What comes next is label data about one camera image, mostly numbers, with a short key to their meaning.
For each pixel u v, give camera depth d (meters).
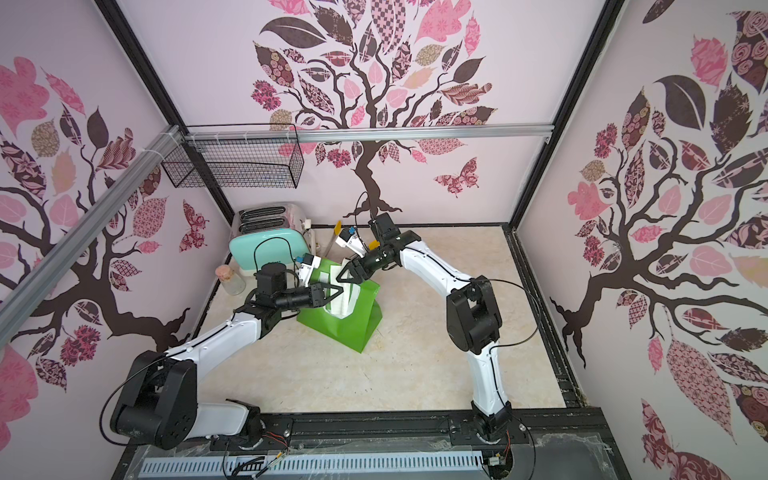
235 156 1.63
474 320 0.52
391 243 0.68
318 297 0.74
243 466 0.72
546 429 0.75
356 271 0.76
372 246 0.77
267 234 0.95
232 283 0.97
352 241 0.77
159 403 0.42
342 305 0.81
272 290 0.67
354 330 0.82
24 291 0.51
